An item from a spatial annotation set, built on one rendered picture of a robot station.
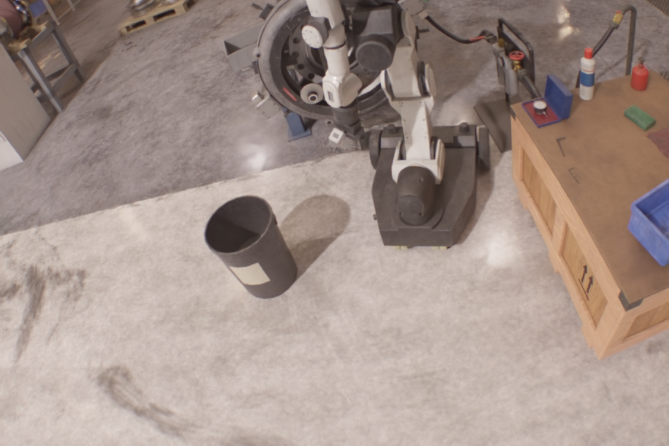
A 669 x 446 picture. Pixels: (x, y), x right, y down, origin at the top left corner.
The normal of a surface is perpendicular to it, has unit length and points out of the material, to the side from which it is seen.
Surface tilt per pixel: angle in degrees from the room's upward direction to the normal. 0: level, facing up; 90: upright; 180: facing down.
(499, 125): 0
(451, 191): 0
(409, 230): 90
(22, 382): 0
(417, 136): 72
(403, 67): 104
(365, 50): 92
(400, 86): 90
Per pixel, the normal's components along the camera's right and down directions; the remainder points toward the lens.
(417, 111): -0.29, 0.47
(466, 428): -0.25, -0.69
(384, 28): -0.33, 0.07
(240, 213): 0.29, 0.57
